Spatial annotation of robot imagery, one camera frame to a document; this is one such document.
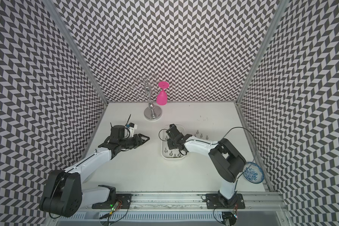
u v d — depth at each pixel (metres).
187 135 0.68
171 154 0.89
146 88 0.89
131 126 0.80
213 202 0.74
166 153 0.89
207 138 0.96
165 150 0.91
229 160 0.47
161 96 0.98
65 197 0.40
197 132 0.99
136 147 0.76
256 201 0.76
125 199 0.73
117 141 0.67
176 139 0.69
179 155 0.89
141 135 0.79
